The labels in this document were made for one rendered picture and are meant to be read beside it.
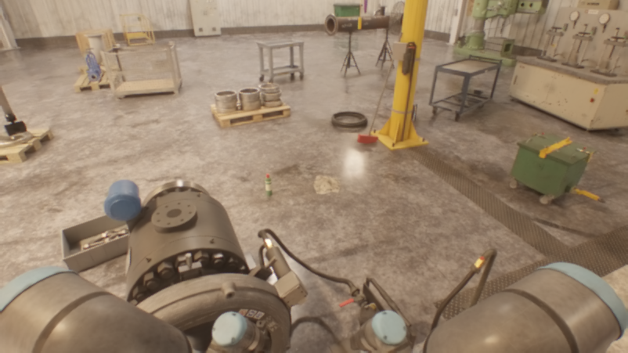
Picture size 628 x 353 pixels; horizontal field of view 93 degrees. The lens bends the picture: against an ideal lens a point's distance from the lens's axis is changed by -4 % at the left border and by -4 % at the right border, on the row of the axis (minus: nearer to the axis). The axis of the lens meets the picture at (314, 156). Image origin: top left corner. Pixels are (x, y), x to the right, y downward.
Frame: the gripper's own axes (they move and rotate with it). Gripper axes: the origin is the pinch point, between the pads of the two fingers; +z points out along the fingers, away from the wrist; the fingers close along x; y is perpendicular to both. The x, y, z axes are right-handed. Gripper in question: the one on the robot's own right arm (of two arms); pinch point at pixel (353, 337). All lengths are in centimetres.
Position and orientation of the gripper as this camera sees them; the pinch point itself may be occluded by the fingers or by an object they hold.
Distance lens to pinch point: 135.3
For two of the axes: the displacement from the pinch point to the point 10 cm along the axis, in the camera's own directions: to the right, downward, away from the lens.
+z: -1.8, 6.2, 7.6
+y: 1.1, 7.8, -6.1
